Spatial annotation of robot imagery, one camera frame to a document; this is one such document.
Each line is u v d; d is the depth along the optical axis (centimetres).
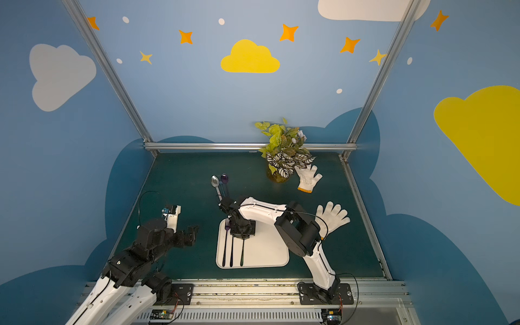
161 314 72
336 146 118
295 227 52
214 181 107
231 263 82
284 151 96
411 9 69
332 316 72
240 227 77
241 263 82
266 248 87
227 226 93
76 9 69
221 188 104
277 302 74
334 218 96
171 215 64
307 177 111
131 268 49
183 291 75
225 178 109
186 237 66
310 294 74
